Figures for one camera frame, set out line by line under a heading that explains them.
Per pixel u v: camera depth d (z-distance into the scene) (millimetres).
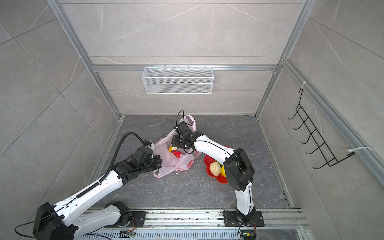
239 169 488
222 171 848
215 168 842
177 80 1005
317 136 673
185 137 674
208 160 927
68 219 402
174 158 856
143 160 603
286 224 740
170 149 852
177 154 907
